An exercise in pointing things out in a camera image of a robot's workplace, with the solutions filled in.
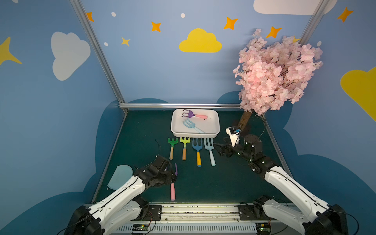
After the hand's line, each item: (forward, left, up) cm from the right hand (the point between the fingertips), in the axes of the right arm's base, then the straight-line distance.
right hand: (221, 139), depth 78 cm
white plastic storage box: (+30, +15, -22) cm, 40 cm away
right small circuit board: (-36, -22, -25) cm, 50 cm away
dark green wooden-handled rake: (+10, +30, -21) cm, 38 cm away
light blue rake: (+28, +17, -23) cm, 40 cm away
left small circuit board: (-40, +40, -23) cm, 61 cm away
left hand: (-16, +26, -17) cm, 35 cm away
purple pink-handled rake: (+35, +19, -19) cm, 44 cm away
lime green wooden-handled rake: (+4, +21, -21) cm, 30 cm away
